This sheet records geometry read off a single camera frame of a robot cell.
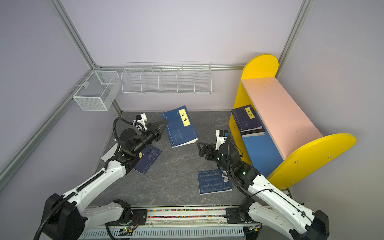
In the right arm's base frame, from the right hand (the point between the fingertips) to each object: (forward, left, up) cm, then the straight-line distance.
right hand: (204, 145), depth 71 cm
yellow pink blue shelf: (-5, -37, +7) cm, 38 cm away
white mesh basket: (+39, +68, +3) cm, 79 cm away
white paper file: (+9, +60, -23) cm, 65 cm away
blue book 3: (-9, -4, -24) cm, 26 cm away
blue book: (+5, +11, +6) cm, 14 cm away
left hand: (+7, +16, +8) cm, 20 cm away
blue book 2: (+19, -28, -7) cm, 35 cm away
